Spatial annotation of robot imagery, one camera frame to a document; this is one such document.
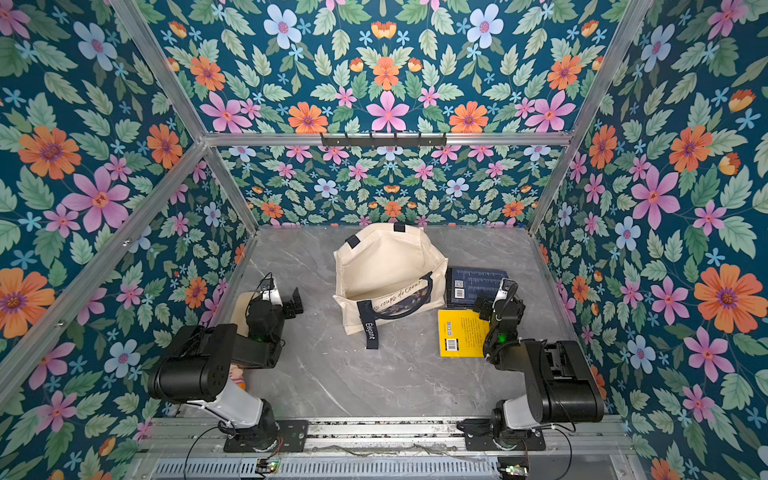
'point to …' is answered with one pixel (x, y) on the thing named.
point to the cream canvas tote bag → (394, 266)
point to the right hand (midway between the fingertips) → (506, 292)
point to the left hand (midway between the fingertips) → (282, 288)
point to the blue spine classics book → (464, 284)
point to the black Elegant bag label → (366, 311)
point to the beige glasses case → (239, 313)
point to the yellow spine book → (461, 333)
